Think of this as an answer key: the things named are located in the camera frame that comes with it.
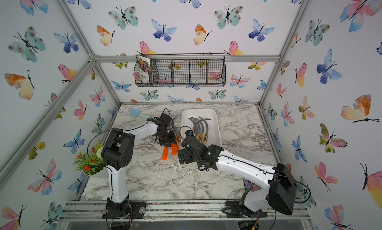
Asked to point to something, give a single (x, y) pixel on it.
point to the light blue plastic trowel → (136, 113)
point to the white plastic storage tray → (214, 136)
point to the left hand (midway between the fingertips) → (178, 142)
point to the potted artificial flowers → (92, 165)
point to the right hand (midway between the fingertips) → (187, 151)
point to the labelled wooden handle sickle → (178, 137)
